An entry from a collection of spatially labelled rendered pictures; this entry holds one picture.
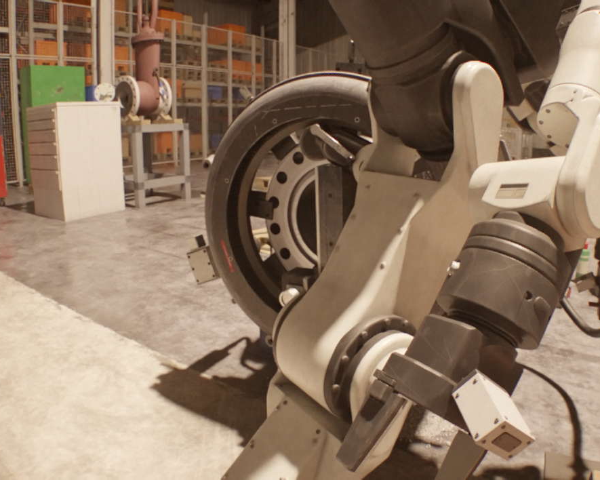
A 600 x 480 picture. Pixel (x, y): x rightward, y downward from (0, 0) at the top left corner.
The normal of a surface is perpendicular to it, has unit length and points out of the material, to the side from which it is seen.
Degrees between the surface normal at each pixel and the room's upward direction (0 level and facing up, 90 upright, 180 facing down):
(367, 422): 52
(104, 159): 90
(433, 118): 122
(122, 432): 0
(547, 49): 102
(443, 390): 81
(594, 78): 59
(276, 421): 45
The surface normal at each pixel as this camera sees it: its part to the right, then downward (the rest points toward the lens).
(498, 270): -0.43, -0.44
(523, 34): 0.00, 0.44
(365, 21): -0.46, 0.74
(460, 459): -0.75, -0.54
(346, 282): -0.68, -0.47
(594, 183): 0.42, 0.06
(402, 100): -0.66, 0.71
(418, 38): 0.18, 0.51
